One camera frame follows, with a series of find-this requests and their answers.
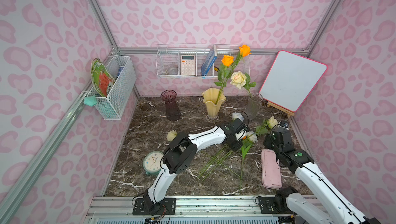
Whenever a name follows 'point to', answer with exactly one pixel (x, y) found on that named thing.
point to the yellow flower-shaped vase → (212, 108)
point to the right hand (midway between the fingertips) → (271, 135)
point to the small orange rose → (246, 144)
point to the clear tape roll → (171, 71)
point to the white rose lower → (251, 138)
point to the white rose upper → (234, 115)
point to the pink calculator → (187, 64)
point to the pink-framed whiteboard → (292, 80)
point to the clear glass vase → (253, 104)
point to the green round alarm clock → (151, 162)
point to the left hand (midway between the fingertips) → (236, 141)
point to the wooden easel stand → (284, 111)
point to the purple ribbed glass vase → (172, 111)
